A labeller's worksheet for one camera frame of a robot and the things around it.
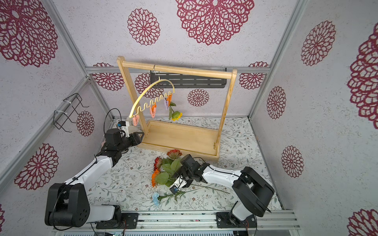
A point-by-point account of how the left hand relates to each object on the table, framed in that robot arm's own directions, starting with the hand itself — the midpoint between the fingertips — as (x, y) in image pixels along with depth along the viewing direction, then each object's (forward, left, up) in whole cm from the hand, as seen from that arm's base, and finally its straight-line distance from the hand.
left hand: (141, 134), depth 87 cm
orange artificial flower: (-22, -9, -10) cm, 26 cm away
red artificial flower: (-13, -20, -12) cm, 27 cm away
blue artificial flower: (-32, -11, -13) cm, 36 cm away
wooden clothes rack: (+10, -19, -22) cm, 31 cm away
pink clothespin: (+1, -10, +16) cm, 19 cm away
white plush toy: (-3, +5, +10) cm, 12 cm away
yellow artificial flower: (+17, -18, -2) cm, 25 cm away
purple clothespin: (+13, -15, +12) cm, 23 cm away
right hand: (-19, -19, -12) cm, 30 cm away
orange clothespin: (+6, -10, +17) cm, 21 cm away
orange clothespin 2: (+17, -17, +12) cm, 27 cm away
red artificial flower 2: (-13, -9, -12) cm, 20 cm away
